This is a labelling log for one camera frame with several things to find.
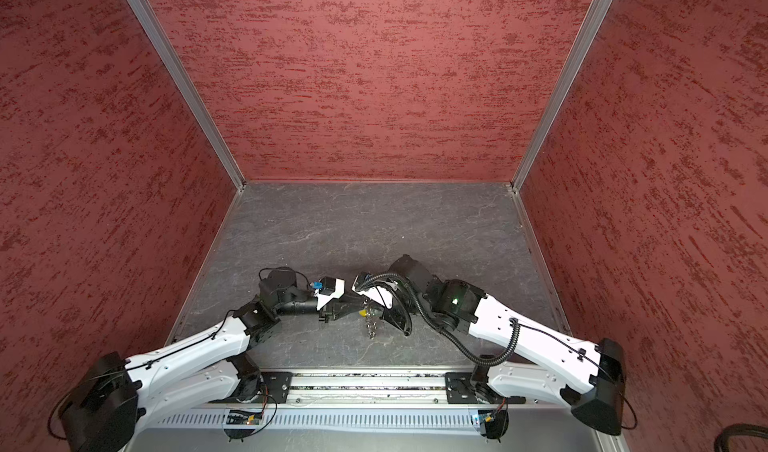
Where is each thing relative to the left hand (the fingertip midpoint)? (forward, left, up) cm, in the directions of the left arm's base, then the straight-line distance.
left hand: (361, 305), depth 71 cm
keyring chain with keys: (+1, -1, -16) cm, 16 cm away
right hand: (-2, -3, +1) cm, 4 cm away
